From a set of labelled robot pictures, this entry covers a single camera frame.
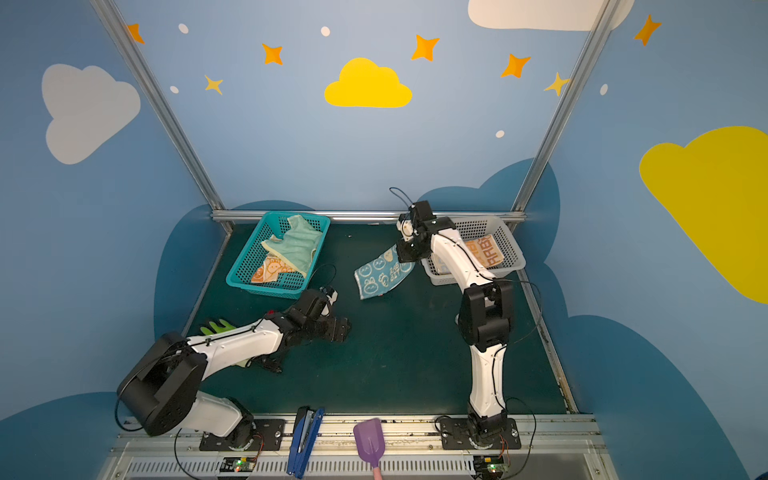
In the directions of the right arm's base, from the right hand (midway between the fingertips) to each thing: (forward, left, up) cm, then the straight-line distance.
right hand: (404, 251), depth 94 cm
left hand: (-21, +18, -11) cm, 30 cm away
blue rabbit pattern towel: (-2, +7, -10) cm, 13 cm away
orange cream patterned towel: (+2, +47, -12) cm, 48 cm away
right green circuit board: (-54, -22, -16) cm, 60 cm away
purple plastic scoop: (-50, +7, -14) cm, 53 cm away
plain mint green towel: (+8, +40, -10) cm, 42 cm away
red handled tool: (-18, +42, -12) cm, 47 cm away
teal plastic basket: (-5, +40, -15) cm, 43 cm away
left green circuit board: (-57, +39, -15) cm, 70 cm away
